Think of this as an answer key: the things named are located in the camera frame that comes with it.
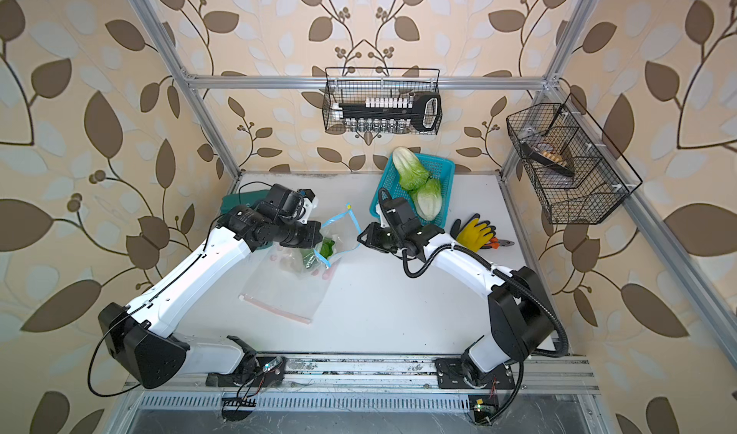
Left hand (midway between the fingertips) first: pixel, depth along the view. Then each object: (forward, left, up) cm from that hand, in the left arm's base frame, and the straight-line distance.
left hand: (319, 234), depth 76 cm
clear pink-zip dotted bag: (-3, +16, -22) cm, 27 cm away
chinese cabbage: (+5, +1, -16) cm, 16 cm away
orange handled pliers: (+11, -57, -21) cm, 62 cm away
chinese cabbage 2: (+24, -34, -13) cm, 43 cm away
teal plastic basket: (+40, -41, -14) cm, 59 cm away
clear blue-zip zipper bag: (+10, -2, -15) cm, 18 cm away
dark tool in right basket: (+14, -62, +13) cm, 65 cm away
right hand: (+3, -11, -7) cm, 13 cm away
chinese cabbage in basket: (+36, -28, -12) cm, 47 cm away
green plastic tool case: (+27, +35, -19) cm, 48 cm away
